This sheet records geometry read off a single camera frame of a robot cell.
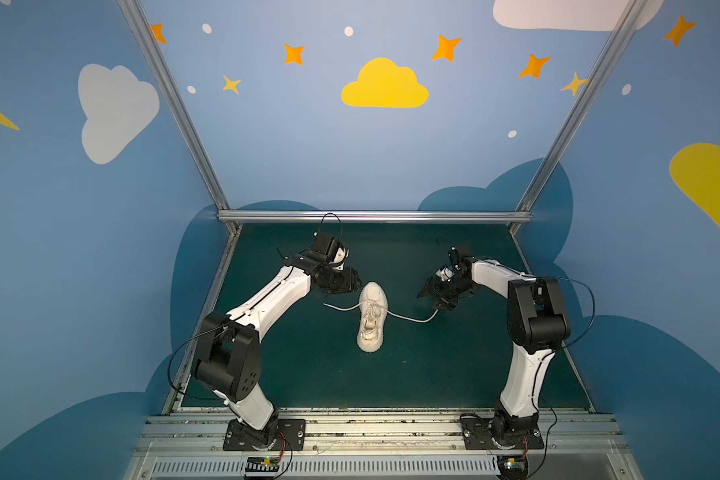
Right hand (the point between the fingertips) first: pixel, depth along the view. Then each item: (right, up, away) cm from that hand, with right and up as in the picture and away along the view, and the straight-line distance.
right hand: (427, 297), depth 98 cm
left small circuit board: (-47, -39, -25) cm, 65 cm away
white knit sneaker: (-18, -2, -3) cm, 19 cm away
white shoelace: (-15, -3, -2) cm, 15 cm away
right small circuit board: (+16, -39, -25) cm, 49 cm away
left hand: (-24, +6, -10) cm, 27 cm away
